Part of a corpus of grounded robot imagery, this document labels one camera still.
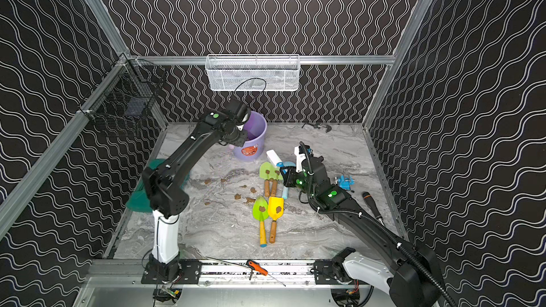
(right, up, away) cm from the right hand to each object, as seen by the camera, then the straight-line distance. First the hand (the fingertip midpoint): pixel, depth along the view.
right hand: (282, 167), depth 78 cm
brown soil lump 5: (-17, -11, +19) cm, 27 cm away
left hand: (-15, +11, +6) cm, 19 cm away
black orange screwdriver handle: (+37, -15, +11) cm, 42 cm away
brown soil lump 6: (-12, -12, +17) cm, 24 cm away
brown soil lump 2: (-14, -16, +14) cm, 25 cm away
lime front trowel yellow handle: (-8, -21, +10) cm, 25 cm away
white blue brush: (-3, +3, +6) cm, 7 cm away
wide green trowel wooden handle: (-6, -11, +16) cm, 20 cm away
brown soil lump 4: (-27, -8, +20) cm, 34 cm away
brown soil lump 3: (-34, -8, +19) cm, 40 cm away
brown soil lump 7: (-32, -17, +13) cm, 39 cm away
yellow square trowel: (-2, -20, +11) cm, 22 cm away
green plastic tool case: (-59, -14, +11) cm, 62 cm away
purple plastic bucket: (-12, +8, +17) cm, 23 cm away
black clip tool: (+28, +18, +41) cm, 53 cm away
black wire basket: (-70, +32, +19) cm, 79 cm away
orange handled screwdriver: (-10, -35, -3) cm, 36 cm away
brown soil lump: (-19, -14, +14) cm, 28 cm away
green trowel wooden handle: (-3, -12, +14) cm, 19 cm away
